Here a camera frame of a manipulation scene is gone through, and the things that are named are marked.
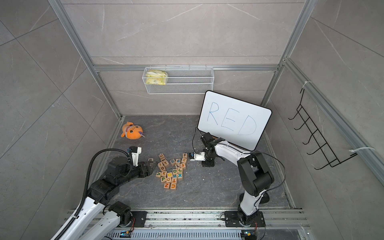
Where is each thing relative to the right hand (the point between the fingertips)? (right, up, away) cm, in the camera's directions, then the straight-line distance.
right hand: (206, 159), depth 92 cm
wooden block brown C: (-29, +2, +2) cm, 29 cm away
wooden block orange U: (-19, -12, -10) cm, 25 cm away
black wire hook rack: (+48, +7, -34) cm, 59 cm away
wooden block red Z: (-23, -12, -10) cm, 28 cm away
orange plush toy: (-50, +18, +7) cm, 54 cm away
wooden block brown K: (-25, -7, -6) cm, 27 cm away
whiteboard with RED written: (+19, +24, 0) cm, 31 cm away
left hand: (-28, +3, -19) cm, 33 cm away
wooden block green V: (-28, -7, -6) cm, 30 cm away
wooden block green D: (-19, -6, -4) cm, 20 cm away
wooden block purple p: (-35, 0, +1) cm, 35 cm away
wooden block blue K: (-16, -8, -6) cm, 19 cm away
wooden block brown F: (-13, +2, +3) cm, 14 cm away
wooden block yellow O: (-22, -7, -6) cm, 24 cm away
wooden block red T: (-19, -10, -8) cm, 23 cm away
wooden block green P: (-25, -9, -8) cm, 28 cm away
